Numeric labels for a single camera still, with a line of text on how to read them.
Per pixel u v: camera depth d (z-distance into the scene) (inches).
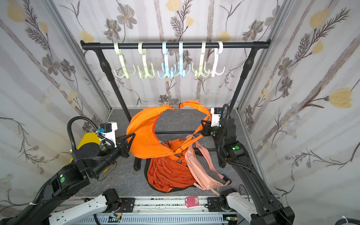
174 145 34.4
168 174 30.8
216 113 24.2
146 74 21.4
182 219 27.7
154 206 29.5
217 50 20.0
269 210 15.0
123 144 19.4
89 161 15.4
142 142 26.5
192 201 29.6
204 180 28.2
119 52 18.4
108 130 18.7
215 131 24.1
